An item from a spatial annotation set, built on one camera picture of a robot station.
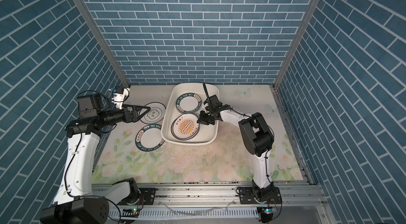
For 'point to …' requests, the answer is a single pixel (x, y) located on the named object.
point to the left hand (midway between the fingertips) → (144, 108)
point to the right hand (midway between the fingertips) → (195, 120)
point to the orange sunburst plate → (185, 127)
